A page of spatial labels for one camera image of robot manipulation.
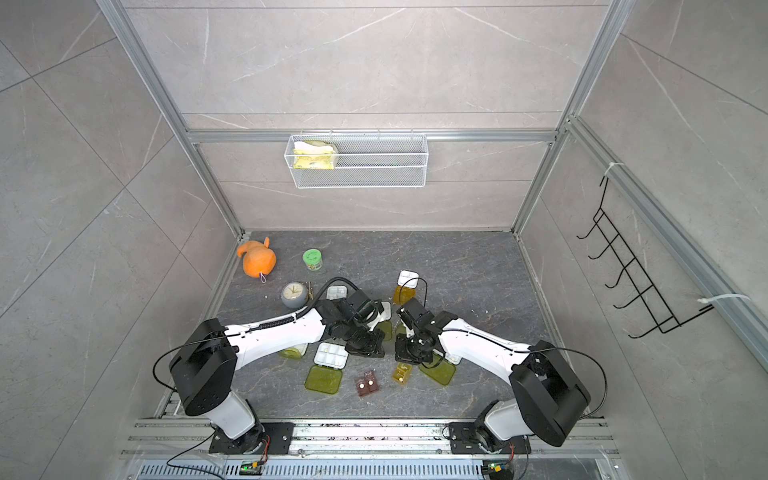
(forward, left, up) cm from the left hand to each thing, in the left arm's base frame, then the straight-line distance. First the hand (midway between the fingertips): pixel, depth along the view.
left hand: (389, 352), depth 80 cm
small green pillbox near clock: (+25, +18, -8) cm, 32 cm away
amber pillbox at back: (+24, -7, -8) cm, 26 cm away
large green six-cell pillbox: (-3, +18, -8) cm, 20 cm away
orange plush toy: (+35, +44, -1) cm, 56 cm away
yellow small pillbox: (-3, -3, -7) cm, 9 cm away
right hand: (0, -3, -4) cm, 5 cm away
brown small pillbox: (-6, +6, -8) cm, 12 cm away
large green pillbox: (-2, -14, -8) cm, 16 cm away
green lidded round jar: (+37, +27, -4) cm, 46 cm away
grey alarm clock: (+23, +31, -5) cm, 38 cm away
